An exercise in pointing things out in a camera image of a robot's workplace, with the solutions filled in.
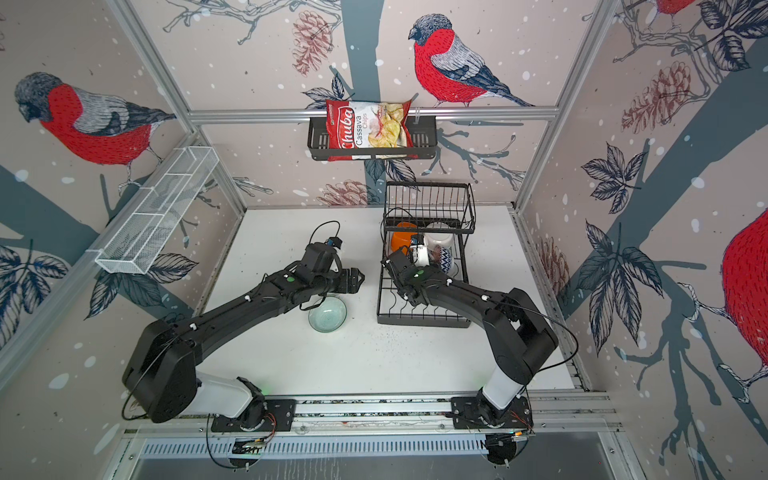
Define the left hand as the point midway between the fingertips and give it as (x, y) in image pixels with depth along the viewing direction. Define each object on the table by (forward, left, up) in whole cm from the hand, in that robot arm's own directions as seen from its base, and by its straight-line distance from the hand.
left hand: (354, 276), depth 83 cm
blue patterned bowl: (+10, -27, -4) cm, 29 cm away
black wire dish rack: (+30, -26, -10) cm, 41 cm away
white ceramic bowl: (+19, -28, -7) cm, 35 cm away
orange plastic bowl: (+19, -15, -6) cm, 25 cm away
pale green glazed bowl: (-5, +9, -14) cm, 17 cm away
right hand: (+4, -22, -3) cm, 23 cm away
